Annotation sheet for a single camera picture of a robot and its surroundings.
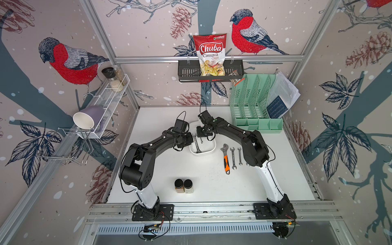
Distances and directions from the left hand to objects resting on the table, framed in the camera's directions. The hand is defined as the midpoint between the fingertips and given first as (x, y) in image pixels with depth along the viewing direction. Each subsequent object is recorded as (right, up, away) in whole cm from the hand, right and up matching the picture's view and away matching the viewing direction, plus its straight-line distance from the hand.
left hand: (195, 137), depth 94 cm
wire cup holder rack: (-48, +2, -36) cm, 59 cm away
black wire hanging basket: (-4, +42, +1) cm, 43 cm away
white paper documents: (+59, +33, +5) cm, 67 cm away
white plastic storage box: (+4, -6, +3) cm, 7 cm away
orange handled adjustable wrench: (+19, -13, -2) cm, 23 cm away
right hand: (+2, +2, +7) cm, 7 cm away
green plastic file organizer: (+44, +28, +28) cm, 59 cm away
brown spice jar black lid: (-7, -21, -21) cm, 30 cm away
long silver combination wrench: (0, +1, 0) cm, 1 cm away
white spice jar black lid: (-2, -21, -21) cm, 30 cm away
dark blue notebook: (+57, +19, +10) cm, 61 cm away
